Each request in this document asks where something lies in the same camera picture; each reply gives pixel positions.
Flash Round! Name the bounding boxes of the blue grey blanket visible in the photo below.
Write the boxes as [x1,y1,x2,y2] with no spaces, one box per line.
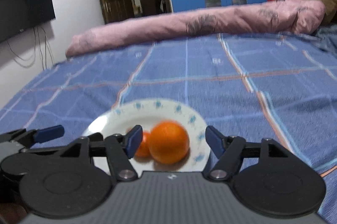
[315,24,337,56]

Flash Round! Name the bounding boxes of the blue plaid bed sheet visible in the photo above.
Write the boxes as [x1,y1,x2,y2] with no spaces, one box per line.
[1,34,336,223]

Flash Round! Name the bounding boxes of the pink rolled quilt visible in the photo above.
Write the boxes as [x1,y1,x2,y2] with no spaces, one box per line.
[65,0,326,58]

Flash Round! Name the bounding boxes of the white floral plate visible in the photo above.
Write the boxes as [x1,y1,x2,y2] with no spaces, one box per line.
[82,99,210,175]

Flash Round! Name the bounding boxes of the small orange tangerine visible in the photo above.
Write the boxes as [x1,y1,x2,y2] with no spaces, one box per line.
[135,131,150,158]

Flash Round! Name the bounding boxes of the television cables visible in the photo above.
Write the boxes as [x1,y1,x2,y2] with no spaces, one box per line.
[6,25,56,70]

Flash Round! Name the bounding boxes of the large orange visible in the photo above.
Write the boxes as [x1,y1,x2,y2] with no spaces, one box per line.
[148,120,190,165]

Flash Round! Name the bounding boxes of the black wall television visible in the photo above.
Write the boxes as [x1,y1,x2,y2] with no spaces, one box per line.
[0,0,55,42]

